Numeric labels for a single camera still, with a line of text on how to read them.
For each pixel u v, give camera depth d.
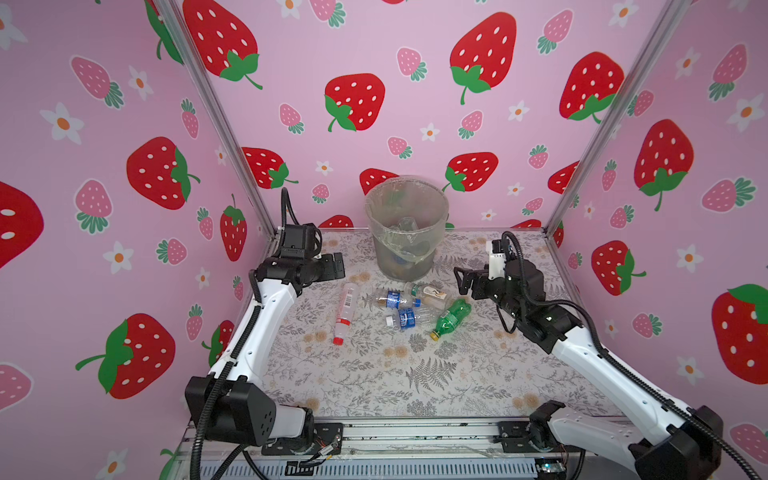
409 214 1.07
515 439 0.73
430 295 0.95
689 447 0.37
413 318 0.90
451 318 0.90
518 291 0.54
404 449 0.73
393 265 1.01
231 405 0.39
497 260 0.66
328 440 0.73
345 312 0.93
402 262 0.95
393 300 0.95
